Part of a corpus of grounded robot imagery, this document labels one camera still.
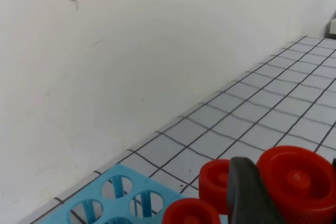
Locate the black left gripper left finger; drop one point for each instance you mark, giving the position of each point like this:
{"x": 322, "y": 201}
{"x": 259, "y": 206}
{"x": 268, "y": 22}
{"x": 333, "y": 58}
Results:
{"x": 247, "y": 198}

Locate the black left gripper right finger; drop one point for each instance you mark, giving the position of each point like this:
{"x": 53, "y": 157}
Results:
{"x": 334, "y": 163}

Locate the clear tube red cap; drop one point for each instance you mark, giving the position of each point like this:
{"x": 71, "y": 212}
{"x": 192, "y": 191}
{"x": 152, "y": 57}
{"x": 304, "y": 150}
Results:
{"x": 300, "y": 182}

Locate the white grid cloth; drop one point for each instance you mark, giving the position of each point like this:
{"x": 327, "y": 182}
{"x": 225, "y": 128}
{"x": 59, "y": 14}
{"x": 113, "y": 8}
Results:
{"x": 287, "y": 99}

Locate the blue tube rack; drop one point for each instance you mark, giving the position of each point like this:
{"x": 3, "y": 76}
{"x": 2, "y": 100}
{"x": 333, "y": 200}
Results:
{"x": 119, "y": 195}

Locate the white object at wall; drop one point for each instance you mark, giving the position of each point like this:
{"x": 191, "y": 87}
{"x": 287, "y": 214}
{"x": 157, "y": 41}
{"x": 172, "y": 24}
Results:
{"x": 330, "y": 32}

